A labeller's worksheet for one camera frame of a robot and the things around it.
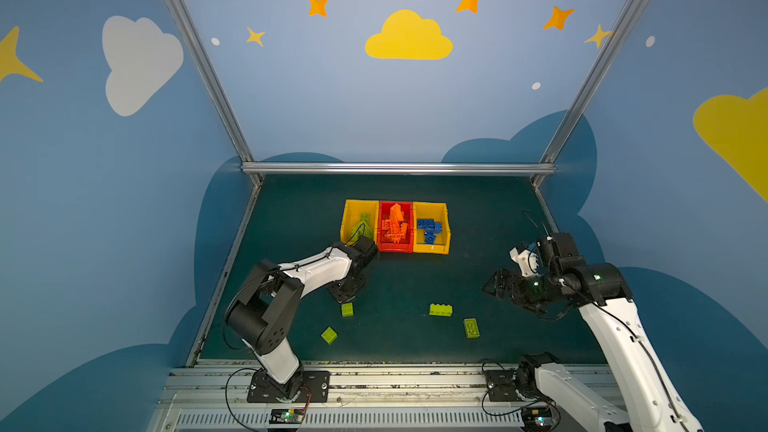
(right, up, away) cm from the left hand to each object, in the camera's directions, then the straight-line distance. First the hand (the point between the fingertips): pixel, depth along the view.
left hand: (358, 292), depth 90 cm
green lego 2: (+33, -8, -7) cm, 35 cm away
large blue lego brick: (+24, +20, +15) cm, 35 cm away
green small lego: (-3, -4, -4) cm, 6 cm away
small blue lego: (+24, +15, +11) cm, 31 cm away
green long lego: (0, +19, +12) cm, 22 cm away
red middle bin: (+8, +14, +9) cm, 18 cm away
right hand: (+37, +6, -19) cm, 42 cm away
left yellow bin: (-4, +23, +17) cm, 29 cm away
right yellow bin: (+27, +24, +16) cm, 40 cm away
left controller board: (-15, -24, -20) cm, 35 cm away
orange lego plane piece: (+12, +20, +11) cm, 25 cm away
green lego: (+25, -4, -4) cm, 25 cm away
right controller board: (+45, -25, -18) cm, 55 cm away
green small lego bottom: (-7, -10, -8) cm, 15 cm away
